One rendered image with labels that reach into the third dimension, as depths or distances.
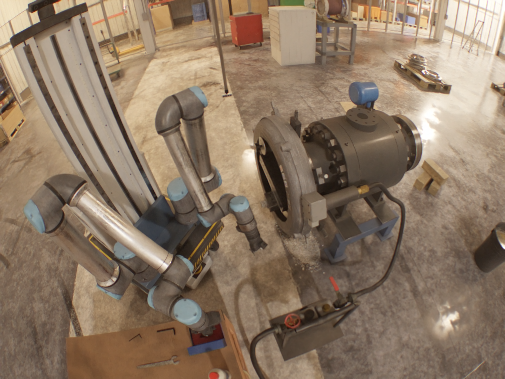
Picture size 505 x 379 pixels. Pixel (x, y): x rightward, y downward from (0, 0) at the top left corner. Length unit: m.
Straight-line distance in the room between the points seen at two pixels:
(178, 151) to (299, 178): 0.57
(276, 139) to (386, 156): 0.70
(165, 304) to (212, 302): 0.90
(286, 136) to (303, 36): 4.04
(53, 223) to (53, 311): 1.63
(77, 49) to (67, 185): 0.58
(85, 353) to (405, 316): 2.03
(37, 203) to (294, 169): 1.08
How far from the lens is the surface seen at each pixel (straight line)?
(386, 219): 1.92
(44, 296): 2.70
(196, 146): 1.28
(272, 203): 1.44
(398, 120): 2.00
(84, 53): 1.16
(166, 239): 1.62
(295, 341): 1.70
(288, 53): 5.13
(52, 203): 0.95
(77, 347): 1.62
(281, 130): 1.27
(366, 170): 1.49
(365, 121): 1.55
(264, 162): 1.51
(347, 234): 1.75
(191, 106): 1.11
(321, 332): 1.73
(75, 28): 1.16
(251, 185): 2.34
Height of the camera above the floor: 1.69
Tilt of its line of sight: 47 degrees down
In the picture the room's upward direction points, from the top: 7 degrees counter-clockwise
